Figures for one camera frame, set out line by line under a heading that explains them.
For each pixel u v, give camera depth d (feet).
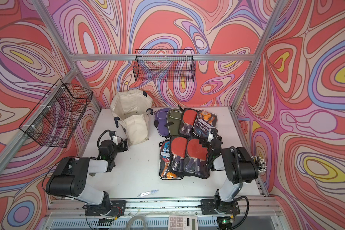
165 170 2.77
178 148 3.08
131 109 3.70
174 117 3.55
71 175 1.51
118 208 2.39
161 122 3.57
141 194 2.56
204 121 3.48
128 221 2.32
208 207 2.39
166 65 3.15
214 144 2.33
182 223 2.25
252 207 2.51
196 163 2.76
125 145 2.83
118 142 2.68
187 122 3.44
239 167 1.49
